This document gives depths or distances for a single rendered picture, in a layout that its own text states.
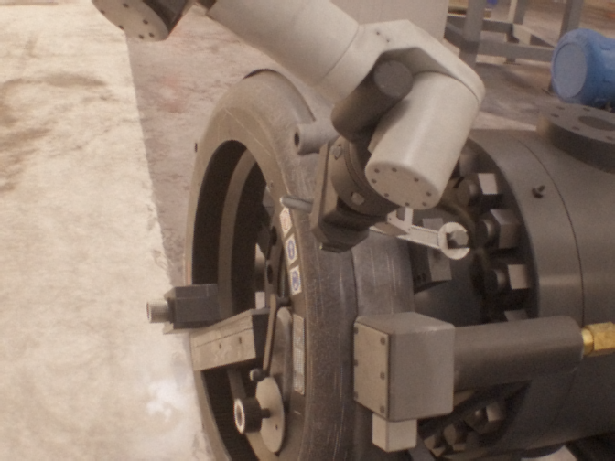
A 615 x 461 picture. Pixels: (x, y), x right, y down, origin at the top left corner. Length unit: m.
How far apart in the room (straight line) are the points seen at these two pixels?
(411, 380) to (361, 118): 0.35
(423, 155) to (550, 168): 0.73
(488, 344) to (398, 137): 0.40
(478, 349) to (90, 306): 1.66
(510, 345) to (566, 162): 0.48
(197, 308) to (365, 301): 0.50
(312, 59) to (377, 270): 0.43
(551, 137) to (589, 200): 0.15
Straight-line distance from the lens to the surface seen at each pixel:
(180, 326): 1.48
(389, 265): 1.06
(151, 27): 0.68
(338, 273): 1.05
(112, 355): 2.32
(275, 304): 1.14
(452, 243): 1.01
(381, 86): 0.69
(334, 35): 0.68
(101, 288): 2.61
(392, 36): 0.70
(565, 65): 1.79
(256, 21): 0.67
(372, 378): 0.99
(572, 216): 1.36
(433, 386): 0.98
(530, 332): 1.07
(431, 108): 0.71
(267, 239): 1.57
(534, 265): 1.29
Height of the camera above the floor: 1.32
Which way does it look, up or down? 26 degrees down
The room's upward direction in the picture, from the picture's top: 8 degrees clockwise
